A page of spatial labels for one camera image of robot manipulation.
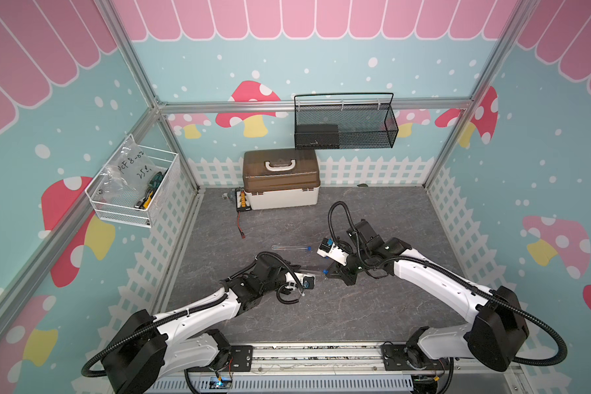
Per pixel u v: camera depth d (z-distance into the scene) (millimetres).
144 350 410
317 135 927
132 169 717
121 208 630
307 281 691
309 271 771
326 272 767
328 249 684
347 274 686
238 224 1082
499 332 405
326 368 736
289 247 997
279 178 969
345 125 921
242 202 1123
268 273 617
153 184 738
